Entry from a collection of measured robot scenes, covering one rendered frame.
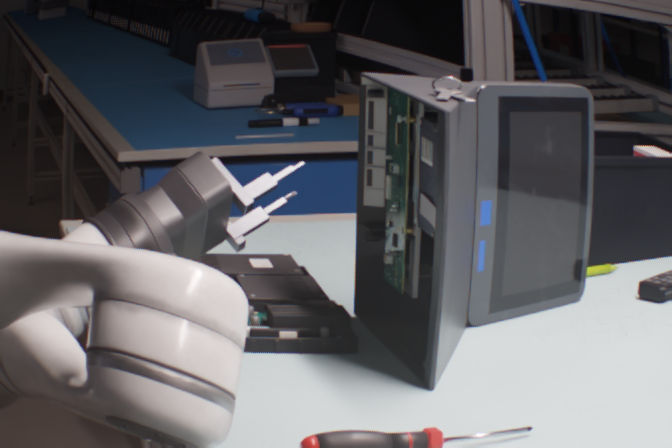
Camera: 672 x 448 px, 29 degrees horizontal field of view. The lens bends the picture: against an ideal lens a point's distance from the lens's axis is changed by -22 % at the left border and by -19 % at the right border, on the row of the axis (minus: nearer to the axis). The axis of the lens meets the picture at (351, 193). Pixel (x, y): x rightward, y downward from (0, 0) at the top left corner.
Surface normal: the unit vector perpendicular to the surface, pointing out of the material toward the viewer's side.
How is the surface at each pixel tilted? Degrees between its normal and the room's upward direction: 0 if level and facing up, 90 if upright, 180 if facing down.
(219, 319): 78
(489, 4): 90
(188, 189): 58
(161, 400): 70
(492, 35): 90
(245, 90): 90
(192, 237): 128
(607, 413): 0
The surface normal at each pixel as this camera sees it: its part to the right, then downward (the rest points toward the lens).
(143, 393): 0.00, -0.20
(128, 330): -0.21, -0.36
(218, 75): 0.22, -0.63
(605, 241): 0.30, 0.18
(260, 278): 0.03, -0.98
